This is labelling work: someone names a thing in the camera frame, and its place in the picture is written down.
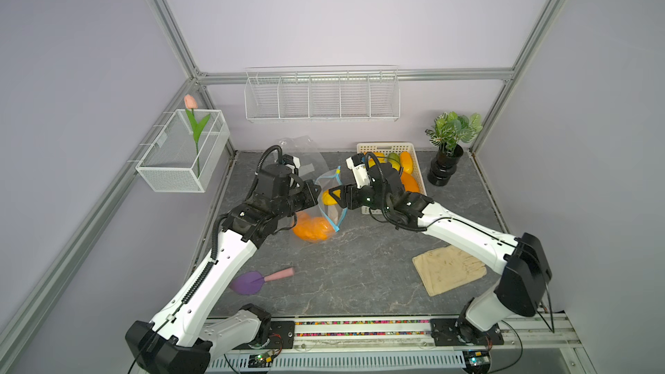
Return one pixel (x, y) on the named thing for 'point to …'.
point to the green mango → (394, 159)
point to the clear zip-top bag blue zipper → (334, 214)
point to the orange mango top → (409, 183)
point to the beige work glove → (446, 267)
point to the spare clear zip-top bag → (310, 160)
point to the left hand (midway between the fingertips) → (322, 190)
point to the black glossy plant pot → (444, 166)
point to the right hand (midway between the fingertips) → (334, 188)
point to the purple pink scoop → (251, 282)
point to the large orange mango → (312, 228)
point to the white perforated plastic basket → (389, 148)
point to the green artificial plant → (449, 129)
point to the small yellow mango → (406, 161)
